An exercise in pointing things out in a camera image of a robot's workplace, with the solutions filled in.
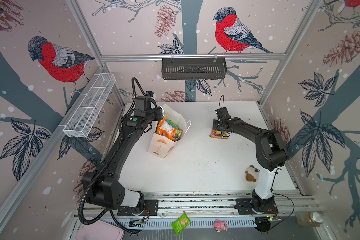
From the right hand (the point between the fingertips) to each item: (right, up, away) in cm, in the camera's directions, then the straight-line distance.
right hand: (216, 126), depth 100 cm
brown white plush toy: (+16, -25, -19) cm, 35 cm away
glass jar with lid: (+33, -37, -37) cm, 62 cm away
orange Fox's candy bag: (+1, -5, -5) cm, 7 cm away
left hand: (-35, +11, -22) cm, 43 cm away
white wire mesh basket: (-72, +4, -29) cm, 78 cm away
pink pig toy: (-6, -43, -33) cm, 55 cm away
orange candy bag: (-31, 0, -22) cm, 38 cm away
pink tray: (-61, -46, -33) cm, 83 cm away
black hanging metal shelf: (-27, +41, +6) cm, 49 cm away
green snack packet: (-23, -44, -32) cm, 59 cm away
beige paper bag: (-34, -9, -22) cm, 42 cm away
